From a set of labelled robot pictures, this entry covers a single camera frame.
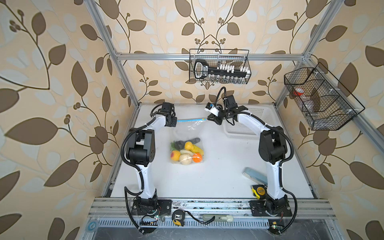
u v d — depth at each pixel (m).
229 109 0.78
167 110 0.81
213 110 0.85
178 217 0.69
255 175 0.81
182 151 0.91
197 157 0.83
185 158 0.84
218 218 0.71
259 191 0.77
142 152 0.54
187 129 1.02
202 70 0.85
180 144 0.91
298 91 0.81
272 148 0.56
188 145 0.89
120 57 0.92
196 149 0.91
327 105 0.72
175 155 0.87
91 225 0.70
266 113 1.05
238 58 0.91
